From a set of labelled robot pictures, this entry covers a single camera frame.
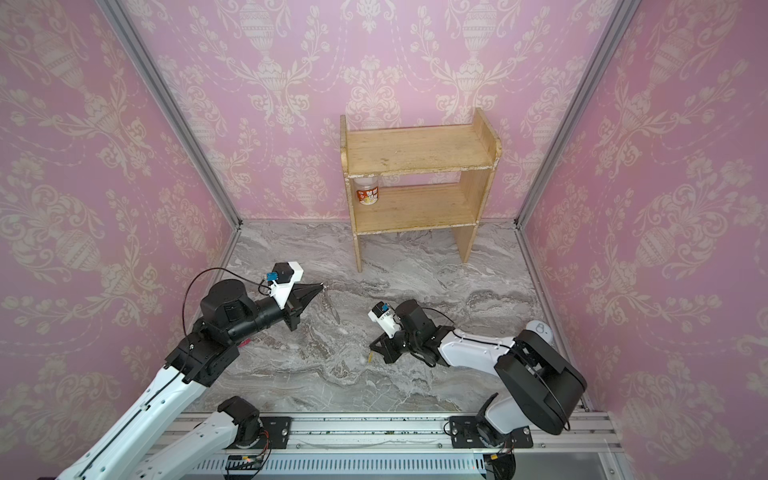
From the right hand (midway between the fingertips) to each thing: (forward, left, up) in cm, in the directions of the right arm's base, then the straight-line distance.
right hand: (373, 346), depth 83 cm
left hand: (+3, +10, +26) cm, 28 cm away
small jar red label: (+41, 0, +22) cm, 46 cm away
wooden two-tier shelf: (+39, -27, +15) cm, 50 cm away
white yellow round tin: (+3, -48, 0) cm, 48 cm away
